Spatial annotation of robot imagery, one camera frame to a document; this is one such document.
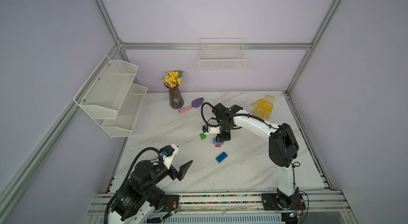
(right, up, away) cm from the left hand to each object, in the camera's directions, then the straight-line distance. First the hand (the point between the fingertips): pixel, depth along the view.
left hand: (183, 156), depth 69 cm
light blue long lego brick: (+15, +2, +19) cm, 25 cm away
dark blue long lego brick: (+19, -6, +19) cm, 27 cm away
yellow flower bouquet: (-10, +39, +24) cm, 47 cm away
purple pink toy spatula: (+2, +25, +46) cm, 52 cm away
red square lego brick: (+17, -1, +23) cm, 29 cm away
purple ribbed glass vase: (-11, +28, +35) cm, 46 cm away
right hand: (+19, +4, +21) cm, 29 cm away
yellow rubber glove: (+52, +23, +42) cm, 71 cm away
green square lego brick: (+8, +4, +26) cm, 28 cm away
